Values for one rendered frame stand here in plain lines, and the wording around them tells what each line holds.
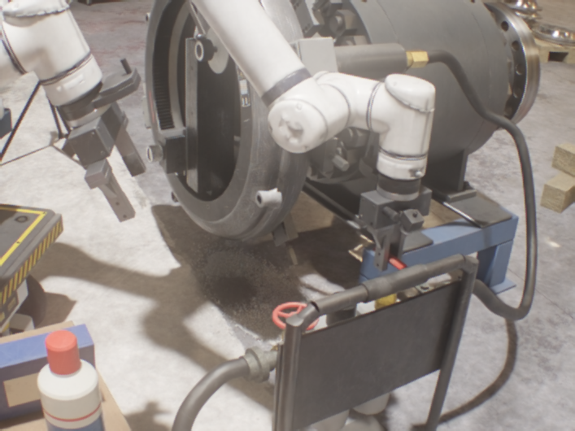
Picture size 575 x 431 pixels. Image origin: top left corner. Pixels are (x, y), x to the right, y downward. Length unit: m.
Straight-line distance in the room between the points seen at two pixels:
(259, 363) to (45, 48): 0.55
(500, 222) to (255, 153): 0.87
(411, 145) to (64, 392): 0.70
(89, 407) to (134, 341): 1.12
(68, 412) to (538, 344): 1.51
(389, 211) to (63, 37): 0.60
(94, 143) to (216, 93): 0.73
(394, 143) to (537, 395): 0.90
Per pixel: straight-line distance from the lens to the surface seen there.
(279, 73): 1.04
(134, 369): 1.72
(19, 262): 1.57
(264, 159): 1.44
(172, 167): 1.74
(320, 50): 1.34
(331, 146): 1.45
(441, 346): 1.26
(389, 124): 1.13
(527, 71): 2.19
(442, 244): 1.87
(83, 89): 0.96
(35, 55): 0.95
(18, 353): 0.85
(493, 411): 1.70
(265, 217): 1.56
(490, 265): 2.12
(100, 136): 0.96
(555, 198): 2.82
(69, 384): 0.68
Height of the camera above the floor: 1.10
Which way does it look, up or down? 26 degrees down
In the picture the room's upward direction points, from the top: 3 degrees clockwise
